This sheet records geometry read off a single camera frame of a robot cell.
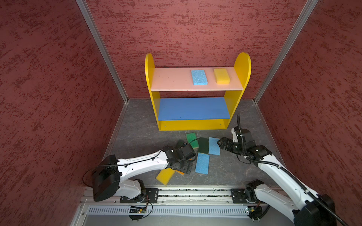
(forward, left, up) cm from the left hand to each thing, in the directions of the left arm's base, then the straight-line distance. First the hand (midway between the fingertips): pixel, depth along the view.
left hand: (182, 169), depth 78 cm
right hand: (+12, -24, +5) cm, 27 cm away
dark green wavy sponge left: (+18, +2, -5) cm, 19 cm away
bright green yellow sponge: (+24, -6, -5) cm, 25 cm away
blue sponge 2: (+3, -12, -4) cm, 13 cm away
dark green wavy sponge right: (+17, -14, -3) cm, 22 cm away
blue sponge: (+15, -21, -4) cm, 26 cm away
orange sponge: (-4, +1, +8) cm, 9 cm away
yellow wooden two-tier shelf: (+33, -7, +10) cm, 35 cm away
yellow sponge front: (-3, +10, -4) cm, 11 cm away
